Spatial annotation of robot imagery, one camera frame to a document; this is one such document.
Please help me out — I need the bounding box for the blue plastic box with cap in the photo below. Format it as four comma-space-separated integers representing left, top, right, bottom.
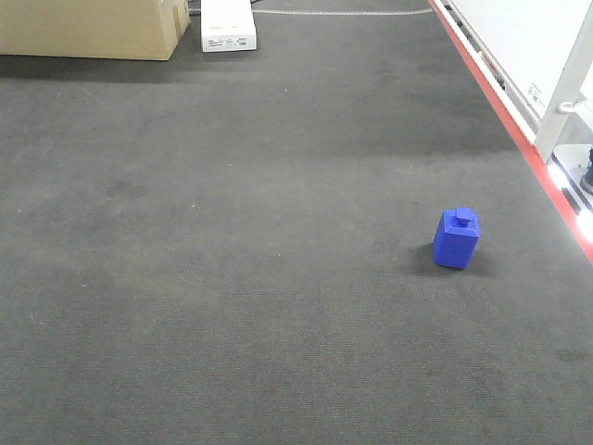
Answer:
433, 207, 482, 270

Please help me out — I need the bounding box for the long conveyor with grey belt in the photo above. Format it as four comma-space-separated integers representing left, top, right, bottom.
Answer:
0, 0, 593, 445

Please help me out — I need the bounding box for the long white carton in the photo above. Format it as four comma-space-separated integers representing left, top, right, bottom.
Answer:
200, 0, 258, 53

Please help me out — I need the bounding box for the large cardboard box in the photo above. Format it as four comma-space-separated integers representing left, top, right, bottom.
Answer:
0, 0, 192, 62

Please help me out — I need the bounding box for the thin white cord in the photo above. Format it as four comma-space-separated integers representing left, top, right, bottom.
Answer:
252, 7, 435, 18

